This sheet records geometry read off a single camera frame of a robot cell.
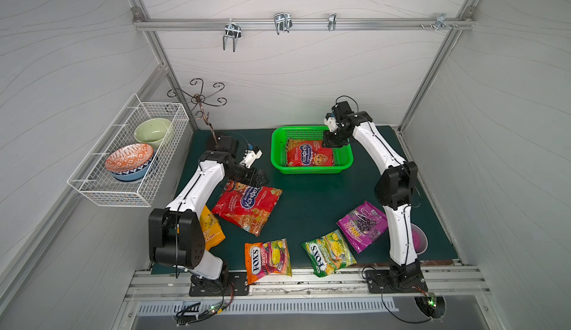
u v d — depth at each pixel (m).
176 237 0.42
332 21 0.73
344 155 1.01
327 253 0.78
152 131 0.73
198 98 0.88
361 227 0.80
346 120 0.70
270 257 0.77
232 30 0.78
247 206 0.88
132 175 0.57
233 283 0.73
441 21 0.77
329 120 0.88
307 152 1.04
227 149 0.68
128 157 0.64
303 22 0.77
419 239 0.78
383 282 0.73
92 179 0.57
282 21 0.76
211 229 0.81
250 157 0.78
